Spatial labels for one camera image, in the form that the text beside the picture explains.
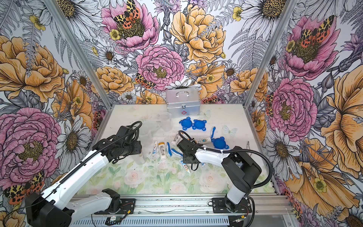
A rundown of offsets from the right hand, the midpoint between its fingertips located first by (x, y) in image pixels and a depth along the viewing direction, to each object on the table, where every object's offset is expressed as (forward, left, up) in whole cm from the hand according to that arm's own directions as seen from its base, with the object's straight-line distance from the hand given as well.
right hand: (190, 162), depth 90 cm
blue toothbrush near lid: (+22, -17, 0) cm, 28 cm away
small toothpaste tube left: (+9, +23, +2) cm, 25 cm away
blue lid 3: (+13, -21, -1) cm, 25 cm away
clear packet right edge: (+11, -39, 0) cm, 41 cm away
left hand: (+1, +31, +14) cm, 34 cm away
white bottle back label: (+16, +9, +2) cm, 18 cm away
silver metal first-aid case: (+40, +5, +13) cm, 42 cm away
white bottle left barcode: (+9, +18, +2) cm, 20 cm away
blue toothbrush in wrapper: (+9, +13, +1) cm, 16 cm away
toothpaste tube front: (-3, +3, +1) cm, 4 cm away
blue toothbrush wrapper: (+7, +10, +1) cm, 12 cm away
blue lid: (+31, +2, +1) cm, 31 cm away
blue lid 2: (+29, -8, 0) cm, 30 cm away
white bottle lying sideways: (+14, -10, +2) cm, 17 cm away
